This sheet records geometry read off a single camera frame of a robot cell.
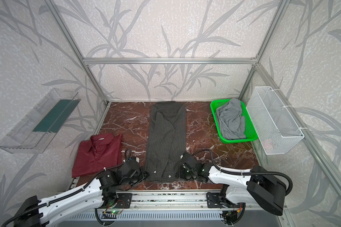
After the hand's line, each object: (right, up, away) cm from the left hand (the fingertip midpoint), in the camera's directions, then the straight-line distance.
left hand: (153, 171), depth 80 cm
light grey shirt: (+54, +26, +23) cm, 65 cm away
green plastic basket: (+65, +20, +17) cm, 70 cm away
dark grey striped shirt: (+6, +13, +16) cm, 22 cm away
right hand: (+12, -1, +1) cm, 12 cm away
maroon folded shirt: (-35, +9, +10) cm, 37 cm away
